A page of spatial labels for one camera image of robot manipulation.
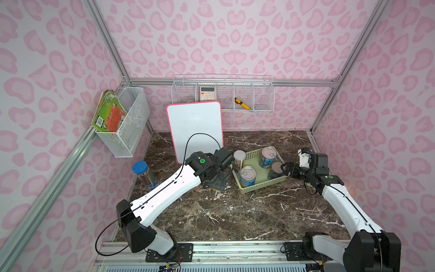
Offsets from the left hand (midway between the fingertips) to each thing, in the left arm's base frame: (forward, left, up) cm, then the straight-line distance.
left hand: (212, 178), depth 75 cm
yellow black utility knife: (+44, -16, +6) cm, 47 cm away
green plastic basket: (+17, -27, -20) cm, 37 cm away
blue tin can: (+6, -17, -10) cm, 21 cm away
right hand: (+10, -37, -5) cm, 39 cm away
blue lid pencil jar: (+6, +33, -1) cm, 33 cm away
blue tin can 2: (+18, -29, -9) cm, 35 cm away
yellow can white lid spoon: (+17, -13, -7) cm, 23 cm away
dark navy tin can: (+10, -33, -10) cm, 35 cm away
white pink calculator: (+47, +4, +12) cm, 48 cm away
